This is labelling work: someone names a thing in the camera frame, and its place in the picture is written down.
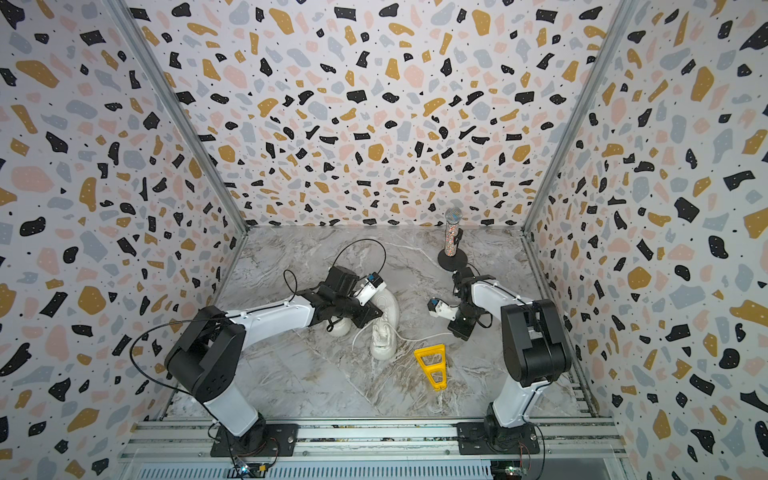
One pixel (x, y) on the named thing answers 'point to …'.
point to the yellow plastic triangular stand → (434, 368)
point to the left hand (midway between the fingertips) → (383, 311)
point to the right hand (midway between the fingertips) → (459, 325)
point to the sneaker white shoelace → (398, 332)
